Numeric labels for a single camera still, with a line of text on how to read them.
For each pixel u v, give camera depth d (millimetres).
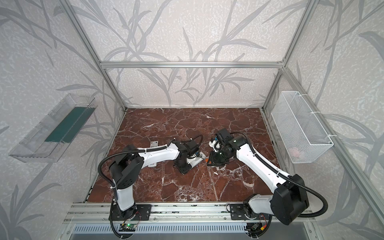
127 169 479
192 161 819
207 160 769
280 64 935
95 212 753
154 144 983
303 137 608
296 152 722
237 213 728
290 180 406
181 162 737
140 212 728
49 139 637
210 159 681
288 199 398
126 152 493
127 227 715
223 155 654
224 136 635
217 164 679
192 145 736
